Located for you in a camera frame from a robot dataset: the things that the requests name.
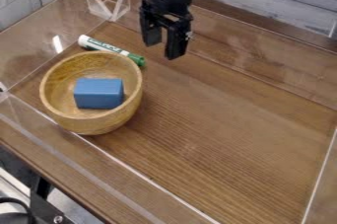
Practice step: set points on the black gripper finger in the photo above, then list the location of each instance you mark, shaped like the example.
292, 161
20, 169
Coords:
177, 41
150, 30

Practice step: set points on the green white marker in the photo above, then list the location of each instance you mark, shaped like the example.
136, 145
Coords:
93, 44

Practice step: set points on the brown wooden bowl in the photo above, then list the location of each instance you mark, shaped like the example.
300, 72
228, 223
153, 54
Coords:
96, 64

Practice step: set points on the blue rectangular block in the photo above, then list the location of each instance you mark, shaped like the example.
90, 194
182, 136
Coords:
98, 93

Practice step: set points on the clear acrylic corner bracket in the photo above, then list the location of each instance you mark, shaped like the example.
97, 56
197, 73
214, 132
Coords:
108, 9

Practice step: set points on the clear acrylic tray wall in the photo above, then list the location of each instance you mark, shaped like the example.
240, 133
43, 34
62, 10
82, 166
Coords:
106, 203

